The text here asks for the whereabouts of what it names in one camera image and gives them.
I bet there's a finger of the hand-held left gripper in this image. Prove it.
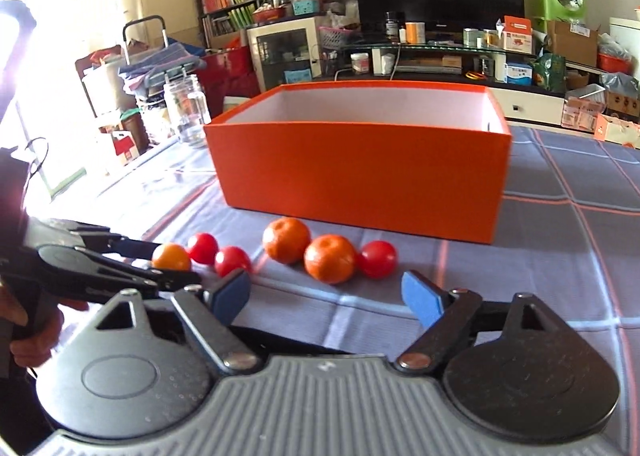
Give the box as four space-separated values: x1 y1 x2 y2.
67 225 160 261
95 256 203 294

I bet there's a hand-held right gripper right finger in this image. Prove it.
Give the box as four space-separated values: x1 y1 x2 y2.
395 271 556 372

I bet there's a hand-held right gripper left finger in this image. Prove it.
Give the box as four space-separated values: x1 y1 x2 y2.
92 267 261 374

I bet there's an orange yellow tomato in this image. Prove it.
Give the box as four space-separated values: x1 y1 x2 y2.
151 243 192 271

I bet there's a red tomato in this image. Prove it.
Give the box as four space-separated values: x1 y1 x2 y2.
356 240 399 280
214 246 253 278
187 232 220 265

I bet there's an orange mandarin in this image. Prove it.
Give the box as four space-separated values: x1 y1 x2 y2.
262 217 312 265
304 234 357 285

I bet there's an orange cardboard box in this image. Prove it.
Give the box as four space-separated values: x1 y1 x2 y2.
203 80 513 244

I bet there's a person's left hand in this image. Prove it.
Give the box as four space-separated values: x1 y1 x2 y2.
0 283 91 369

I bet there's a red white cardboard box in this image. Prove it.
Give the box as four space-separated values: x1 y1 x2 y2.
110 131 141 164

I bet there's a blue checked tablecloth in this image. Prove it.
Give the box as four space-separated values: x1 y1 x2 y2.
30 123 640 456

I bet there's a glass mug jar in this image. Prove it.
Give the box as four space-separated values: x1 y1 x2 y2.
163 74 207 147

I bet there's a blue folded cloth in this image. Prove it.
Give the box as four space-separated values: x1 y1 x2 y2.
118 44 206 80

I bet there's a white small carton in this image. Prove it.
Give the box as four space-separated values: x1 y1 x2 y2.
372 47 396 74

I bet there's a blue white small box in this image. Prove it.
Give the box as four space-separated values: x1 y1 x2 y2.
505 62 533 84

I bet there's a white glass door cabinet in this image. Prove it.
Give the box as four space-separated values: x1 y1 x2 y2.
246 16 323 92

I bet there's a printed cardboard box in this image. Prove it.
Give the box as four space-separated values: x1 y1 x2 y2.
594 111 640 149

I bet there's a green snack bag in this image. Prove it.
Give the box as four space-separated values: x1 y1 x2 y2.
532 54 567 92

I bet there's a red plastic basket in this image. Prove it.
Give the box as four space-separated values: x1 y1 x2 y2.
252 6 288 24

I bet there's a pink plastic basket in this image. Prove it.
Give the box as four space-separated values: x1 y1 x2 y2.
318 25 358 50

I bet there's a red white medicine box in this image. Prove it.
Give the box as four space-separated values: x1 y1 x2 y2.
502 16 533 54

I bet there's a brown cardboard box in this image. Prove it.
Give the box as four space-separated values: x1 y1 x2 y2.
547 20 601 67

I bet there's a wire shopping trolley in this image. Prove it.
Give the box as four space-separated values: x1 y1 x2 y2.
122 15 208 104

